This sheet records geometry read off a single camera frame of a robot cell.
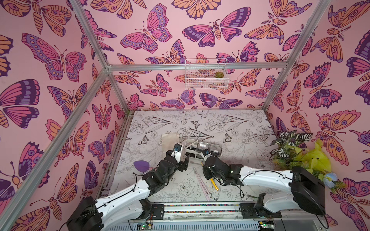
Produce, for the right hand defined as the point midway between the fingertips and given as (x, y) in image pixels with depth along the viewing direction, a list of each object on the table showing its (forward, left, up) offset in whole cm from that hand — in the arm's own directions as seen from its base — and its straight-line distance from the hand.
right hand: (203, 165), depth 83 cm
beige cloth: (+21, +23, -7) cm, 32 cm away
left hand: (+4, +11, +8) cm, 14 cm away
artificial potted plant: (+4, -44, +14) cm, 47 cm away
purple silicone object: (+1, +37, -6) cm, 38 cm away
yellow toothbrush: (-11, -7, -3) cm, 13 cm away
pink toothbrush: (-8, 0, -7) cm, 11 cm away
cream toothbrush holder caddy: (+10, +7, +3) cm, 13 cm away
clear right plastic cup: (+14, -9, -6) cm, 17 cm away
